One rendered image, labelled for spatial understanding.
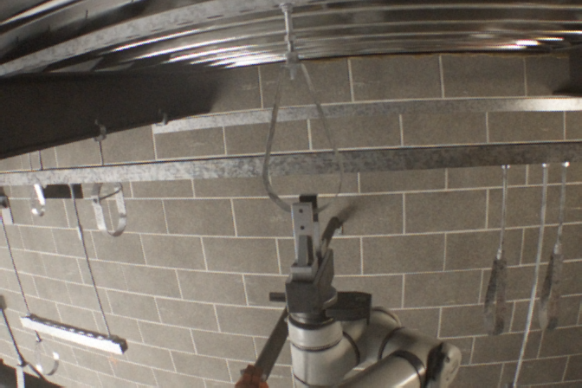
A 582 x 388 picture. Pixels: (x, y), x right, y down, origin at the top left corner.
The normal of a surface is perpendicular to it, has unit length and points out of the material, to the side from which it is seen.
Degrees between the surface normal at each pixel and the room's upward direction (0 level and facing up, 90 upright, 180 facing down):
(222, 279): 90
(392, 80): 90
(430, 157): 90
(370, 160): 90
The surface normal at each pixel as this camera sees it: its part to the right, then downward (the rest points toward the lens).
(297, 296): -0.24, 0.20
